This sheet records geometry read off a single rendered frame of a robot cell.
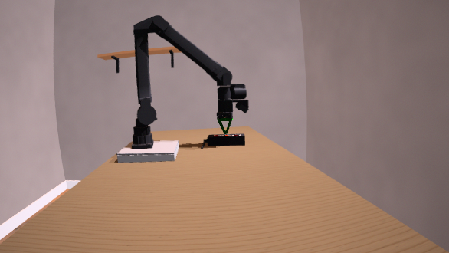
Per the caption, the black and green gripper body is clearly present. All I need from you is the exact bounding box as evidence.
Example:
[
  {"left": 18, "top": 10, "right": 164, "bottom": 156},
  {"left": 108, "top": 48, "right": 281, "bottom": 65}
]
[{"left": 217, "top": 100, "right": 233, "bottom": 118}]

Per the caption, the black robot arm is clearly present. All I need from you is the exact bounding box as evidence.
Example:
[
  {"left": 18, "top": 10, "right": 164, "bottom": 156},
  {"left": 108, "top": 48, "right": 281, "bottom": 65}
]
[{"left": 132, "top": 15, "right": 249, "bottom": 150}]

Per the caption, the dark grey power strip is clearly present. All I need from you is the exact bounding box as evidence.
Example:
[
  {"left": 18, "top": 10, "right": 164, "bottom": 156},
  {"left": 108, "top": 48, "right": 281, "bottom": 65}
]
[{"left": 202, "top": 133, "right": 245, "bottom": 149}]

